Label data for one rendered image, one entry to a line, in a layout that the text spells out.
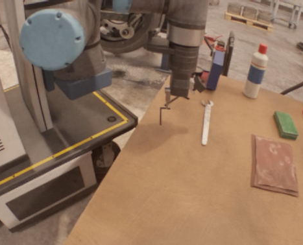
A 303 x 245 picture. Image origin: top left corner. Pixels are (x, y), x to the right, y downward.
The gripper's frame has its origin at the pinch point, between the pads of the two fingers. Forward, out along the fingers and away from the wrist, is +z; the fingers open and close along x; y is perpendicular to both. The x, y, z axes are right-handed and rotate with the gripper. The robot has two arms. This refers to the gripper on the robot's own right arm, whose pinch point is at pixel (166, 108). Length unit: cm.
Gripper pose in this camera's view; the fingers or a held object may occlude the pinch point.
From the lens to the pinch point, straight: 64.9
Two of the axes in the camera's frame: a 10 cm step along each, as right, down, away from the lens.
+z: -0.7, 7.8, 6.3
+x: 0.4, -6.3, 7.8
